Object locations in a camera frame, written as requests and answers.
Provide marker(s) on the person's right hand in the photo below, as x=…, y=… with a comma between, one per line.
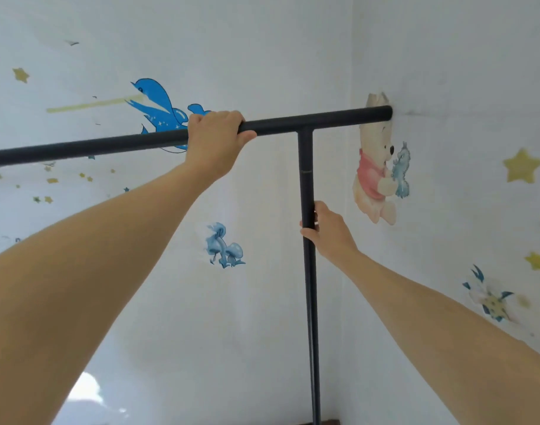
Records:
x=334, y=236

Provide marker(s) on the person's left hand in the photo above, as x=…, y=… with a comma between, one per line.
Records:
x=212, y=141

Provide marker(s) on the person's right forearm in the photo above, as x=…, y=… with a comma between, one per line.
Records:
x=451, y=340

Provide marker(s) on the person's left forearm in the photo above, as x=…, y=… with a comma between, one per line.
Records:
x=75, y=269

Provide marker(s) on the blue dolphin sticker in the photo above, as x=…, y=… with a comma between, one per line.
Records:
x=159, y=101

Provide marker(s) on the bear sticker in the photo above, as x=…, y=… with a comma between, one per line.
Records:
x=371, y=181

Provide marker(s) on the blue mushroom sticker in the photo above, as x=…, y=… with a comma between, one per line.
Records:
x=217, y=245

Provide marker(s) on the pale yellow tape strip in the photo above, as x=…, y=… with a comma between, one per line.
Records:
x=93, y=104

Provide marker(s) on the white flower sticker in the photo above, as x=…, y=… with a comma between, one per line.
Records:
x=491, y=298

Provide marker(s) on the large yellow star sticker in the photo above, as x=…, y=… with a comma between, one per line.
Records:
x=522, y=165

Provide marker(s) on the scatter of gold star stickers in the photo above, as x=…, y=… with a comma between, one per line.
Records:
x=20, y=75

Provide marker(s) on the small yellow star sticker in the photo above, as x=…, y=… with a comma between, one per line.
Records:
x=536, y=261

